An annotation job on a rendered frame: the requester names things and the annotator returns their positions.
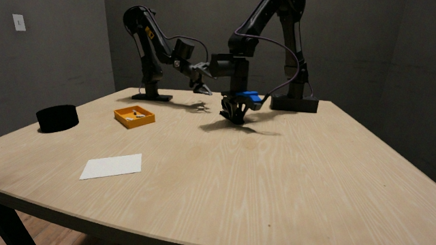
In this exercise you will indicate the black short cylinder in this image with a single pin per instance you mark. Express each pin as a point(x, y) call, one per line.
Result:
point(65, 119)

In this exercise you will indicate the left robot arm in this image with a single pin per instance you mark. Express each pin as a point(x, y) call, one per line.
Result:
point(223, 64)

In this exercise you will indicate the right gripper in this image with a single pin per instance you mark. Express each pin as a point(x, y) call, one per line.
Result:
point(197, 74)

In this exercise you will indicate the white sheet of paper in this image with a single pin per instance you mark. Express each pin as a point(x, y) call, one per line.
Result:
point(113, 166)

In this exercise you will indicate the orange shallow tray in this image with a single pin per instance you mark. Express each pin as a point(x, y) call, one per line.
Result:
point(128, 113)

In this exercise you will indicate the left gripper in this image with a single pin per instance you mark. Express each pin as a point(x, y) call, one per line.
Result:
point(236, 96)

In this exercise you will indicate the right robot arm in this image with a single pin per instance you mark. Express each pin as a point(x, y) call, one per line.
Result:
point(170, 55)

